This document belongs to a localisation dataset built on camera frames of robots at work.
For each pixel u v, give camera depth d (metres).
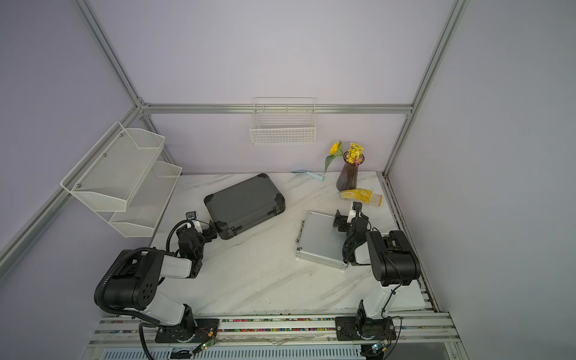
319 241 0.94
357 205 0.83
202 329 0.73
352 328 0.73
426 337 0.73
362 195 1.10
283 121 1.07
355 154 0.95
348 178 1.05
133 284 0.45
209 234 0.85
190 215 0.80
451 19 0.70
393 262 0.48
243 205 0.99
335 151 0.96
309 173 1.22
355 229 0.73
